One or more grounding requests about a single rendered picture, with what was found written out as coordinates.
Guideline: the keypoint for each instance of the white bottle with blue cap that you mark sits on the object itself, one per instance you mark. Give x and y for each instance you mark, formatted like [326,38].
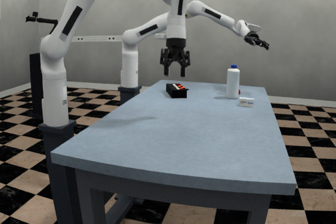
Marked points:
[232,82]

